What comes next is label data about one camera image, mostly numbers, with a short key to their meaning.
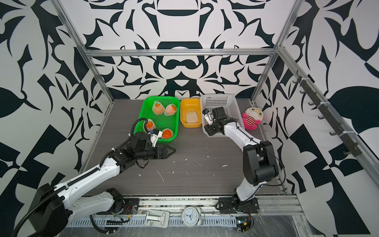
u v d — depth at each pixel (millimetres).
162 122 1056
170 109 1047
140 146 618
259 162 465
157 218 696
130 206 729
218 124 671
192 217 685
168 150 710
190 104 1144
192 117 1020
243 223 709
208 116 811
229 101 1115
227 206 740
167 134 909
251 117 1019
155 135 718
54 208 386
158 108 1047
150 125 979
